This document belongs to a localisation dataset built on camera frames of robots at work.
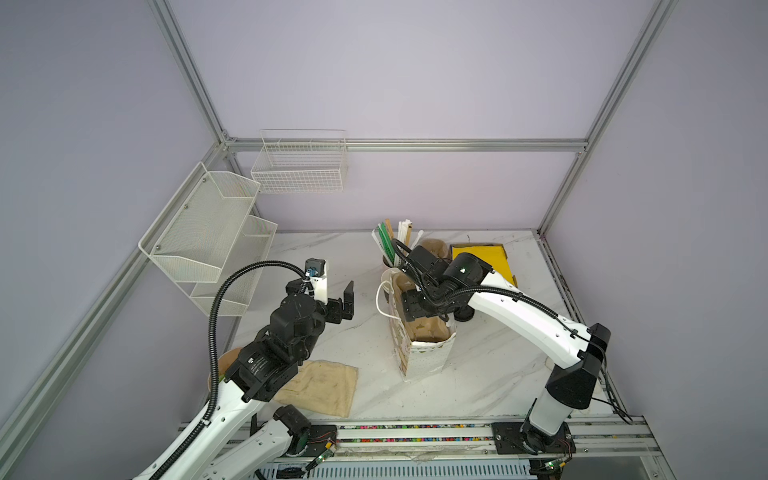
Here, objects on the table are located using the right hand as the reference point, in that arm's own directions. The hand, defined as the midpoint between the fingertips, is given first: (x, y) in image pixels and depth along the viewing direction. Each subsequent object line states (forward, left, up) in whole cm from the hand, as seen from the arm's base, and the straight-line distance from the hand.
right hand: (408, 315), depth 73 cm
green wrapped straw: (+31, +5, -6) cm, 33 cm away
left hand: (+3, +18, +10) cm, 21 cm away
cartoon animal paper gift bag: (-9, -2, -6) cm, 11 cm away
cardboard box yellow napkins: (+34, -34, -18) cm, 51 cm away
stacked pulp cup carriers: (+39, -13, -18) cm, 44 cm away
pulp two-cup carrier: (-2, -5, -4) cm, 7 cm away
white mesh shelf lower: (+43, +60, -20) cm, 76 cm away
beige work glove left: (-11, +24, -21) cm, 33 cm away
